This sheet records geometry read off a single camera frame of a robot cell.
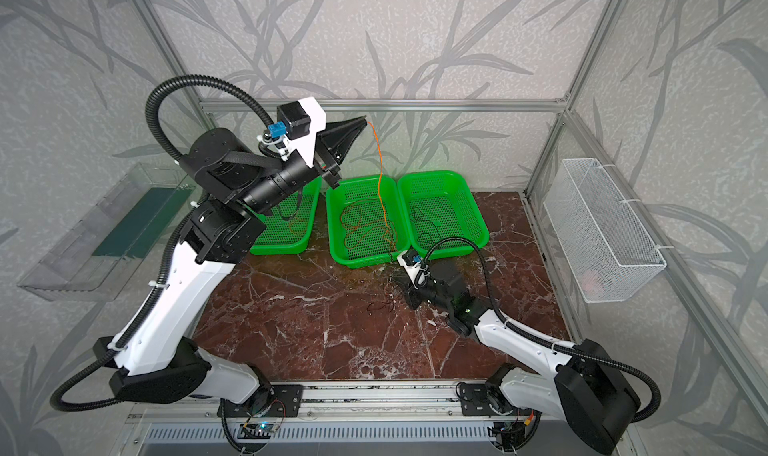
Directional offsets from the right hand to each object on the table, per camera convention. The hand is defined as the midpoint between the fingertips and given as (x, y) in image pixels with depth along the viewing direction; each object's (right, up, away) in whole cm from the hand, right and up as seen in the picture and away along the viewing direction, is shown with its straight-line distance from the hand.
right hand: (397, 267), depth 80 cm
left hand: (-4, +29, -38) cm, 48 cm away
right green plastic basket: (+14, +18, +35) cm, 42 cm away
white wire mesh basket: (+44, +7, -20) cm, 49 cm away
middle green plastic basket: (-12, +13, +32) cm, 36 cm away
